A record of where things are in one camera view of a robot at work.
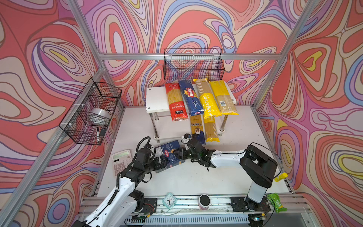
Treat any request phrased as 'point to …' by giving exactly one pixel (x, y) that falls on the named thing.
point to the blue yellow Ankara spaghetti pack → (197, 128)
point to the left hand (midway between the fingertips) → (163, 161)
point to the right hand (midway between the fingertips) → (176, 155)
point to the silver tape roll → (99, 116)
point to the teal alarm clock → (169, 200)
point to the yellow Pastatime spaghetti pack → (211, 130)
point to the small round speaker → (204, 202)
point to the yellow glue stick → (280, 177)
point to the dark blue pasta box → (167, 150)
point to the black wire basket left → (88, 117)
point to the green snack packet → (277, 205)
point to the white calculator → (120, 160)
